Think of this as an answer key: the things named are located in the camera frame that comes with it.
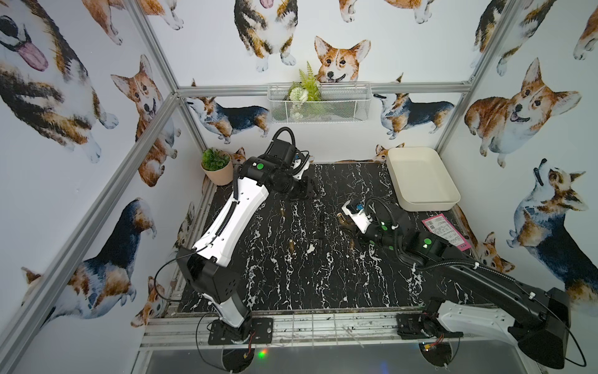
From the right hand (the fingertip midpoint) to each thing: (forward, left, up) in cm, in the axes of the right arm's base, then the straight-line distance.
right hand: (341, 224), depth 71 cm
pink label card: (+13, -44, -26) cm, 52 cm away
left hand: (+8, +7, +5) cm, 12 cm away
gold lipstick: (0, 0, +2) cm, 2 cm away
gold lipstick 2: (+3, +18, -22) cm, 28 cm away
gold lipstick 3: (-8, -2, +2) cm, 9 cm away
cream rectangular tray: (+34, -41, -20) cm, 56 cm away
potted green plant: (+36, +52, -11) cm, 64 cm away
